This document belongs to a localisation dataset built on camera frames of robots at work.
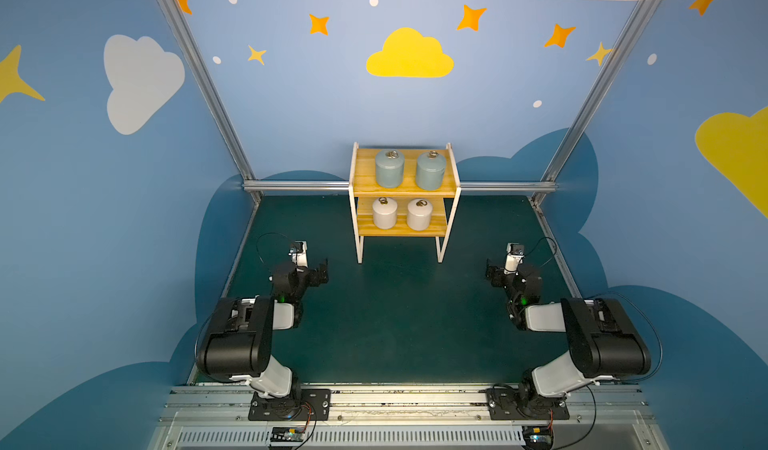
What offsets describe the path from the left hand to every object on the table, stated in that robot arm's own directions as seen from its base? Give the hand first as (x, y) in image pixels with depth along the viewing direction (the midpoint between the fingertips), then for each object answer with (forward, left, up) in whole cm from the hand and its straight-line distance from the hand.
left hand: (311, 255), depth 94 cm
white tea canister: (+6, -24, +15) cm, 28 cm away
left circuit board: (-46, -1, -9) cm, 47 cm away
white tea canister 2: (+6, -34, +15) cm, 37 cm away
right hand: (+1, -64, 0) cm, 64 cm away
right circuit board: (-45, -63, -10) cm, 78 cm away
